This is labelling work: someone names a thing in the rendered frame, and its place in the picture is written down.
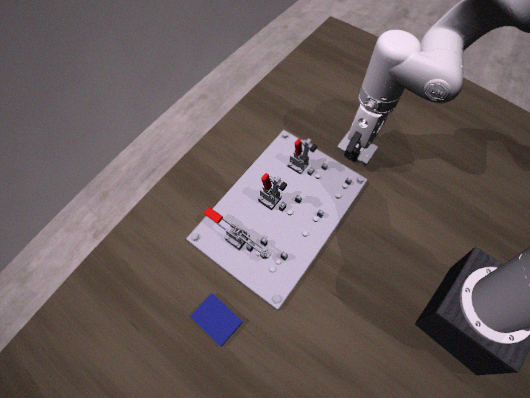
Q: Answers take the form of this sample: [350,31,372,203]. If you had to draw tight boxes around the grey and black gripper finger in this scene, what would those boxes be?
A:
[344,132,362,162]

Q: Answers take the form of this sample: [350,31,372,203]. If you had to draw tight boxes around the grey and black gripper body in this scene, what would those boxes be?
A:
[348,97,395,149]

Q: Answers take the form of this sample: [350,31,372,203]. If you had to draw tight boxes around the blue rectangular block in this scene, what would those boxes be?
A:
[190,293,243,347]

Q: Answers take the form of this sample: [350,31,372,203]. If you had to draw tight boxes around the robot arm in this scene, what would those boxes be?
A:
[359,0,530,344]

